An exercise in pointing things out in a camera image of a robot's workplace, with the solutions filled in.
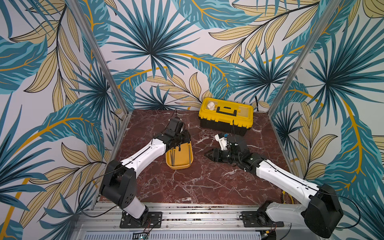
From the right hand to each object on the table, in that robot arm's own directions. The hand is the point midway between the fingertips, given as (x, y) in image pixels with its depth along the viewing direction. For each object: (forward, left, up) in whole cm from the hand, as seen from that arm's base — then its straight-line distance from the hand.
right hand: (205, 154), depth 77 cm
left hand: (+12, +8, -2) cm, 14 cm away
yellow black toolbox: (+29, -14, -2) cm, 32 cm away
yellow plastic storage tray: (+7, +17, -18) cm, 25 cm away
